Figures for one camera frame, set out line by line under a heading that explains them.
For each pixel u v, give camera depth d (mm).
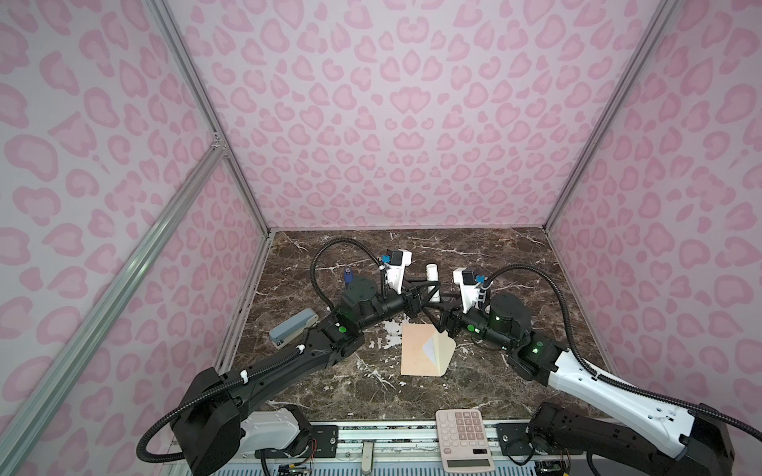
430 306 645
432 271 656
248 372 432
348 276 1016
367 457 685
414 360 865
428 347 886
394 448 723
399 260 607
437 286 655
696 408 400
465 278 611
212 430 391
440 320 624
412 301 597
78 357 504
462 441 719
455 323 607
